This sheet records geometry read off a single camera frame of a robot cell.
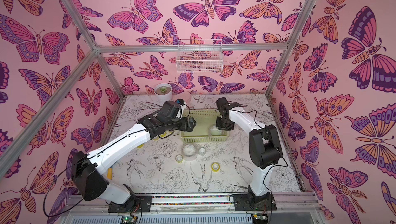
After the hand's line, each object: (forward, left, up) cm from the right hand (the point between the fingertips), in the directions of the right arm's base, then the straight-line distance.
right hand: (218, 128), depth 92 cm
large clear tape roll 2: (+2, +2, -6) cm, 7 cm away
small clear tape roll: (-12, +10, -7) cm, 17 cm away
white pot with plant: (+28, +38, +3) cm, 47 cm away
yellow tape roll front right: (-20, +2, -8) cm, 22 cm away
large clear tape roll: (-12, +17, -8) cm, 23 cm away
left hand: (-5, +15, +14) cm, 21 cm away
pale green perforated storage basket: (+3, +8, -7) cm, 12 cm away
